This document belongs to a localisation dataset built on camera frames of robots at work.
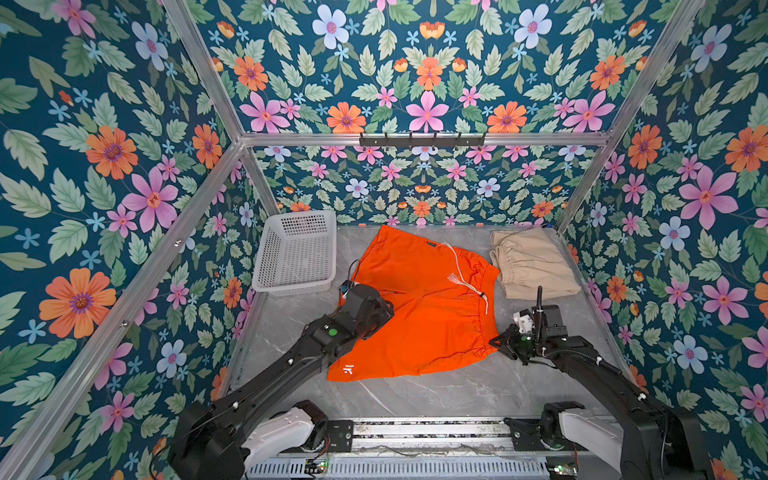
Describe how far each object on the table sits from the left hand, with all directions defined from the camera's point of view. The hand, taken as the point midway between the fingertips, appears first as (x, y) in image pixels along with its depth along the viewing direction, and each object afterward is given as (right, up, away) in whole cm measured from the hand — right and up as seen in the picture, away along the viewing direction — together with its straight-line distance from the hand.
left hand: (399, 303), depth 77 cm
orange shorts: (+14, -3, +22) cm, 26 cm away
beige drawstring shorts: (+46, +9, +27) cm, 55 cm away
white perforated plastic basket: (-39, +13, +34) cm, 54 cm away
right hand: (+26, -12, +8) cm, 29 cm away
